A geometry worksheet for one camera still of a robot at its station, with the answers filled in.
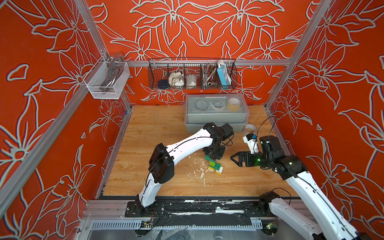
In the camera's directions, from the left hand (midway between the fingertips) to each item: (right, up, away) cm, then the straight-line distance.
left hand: (218, 156), depth 79 cm
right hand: (+7, +2, -8) cm, 11 cm away
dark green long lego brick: (0, -6, +3) cm, 7 cm away
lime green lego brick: (-3, -4, +1) cm, 5 cm away
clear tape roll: (+27, +13, +24) cm, 39 cm away
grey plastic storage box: (-9, +26, +12) cm, 30 cm away
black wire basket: (-16, +51, +21) cm, 58 cm away
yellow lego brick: (-4, -8, +6) cm, 10 cm away
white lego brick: (+2, -8, +3) cm, 9 cm away
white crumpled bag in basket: (-24, +46, +13) cm, 53 cm away
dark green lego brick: (-5, -2, +2) cm, 6 cm away
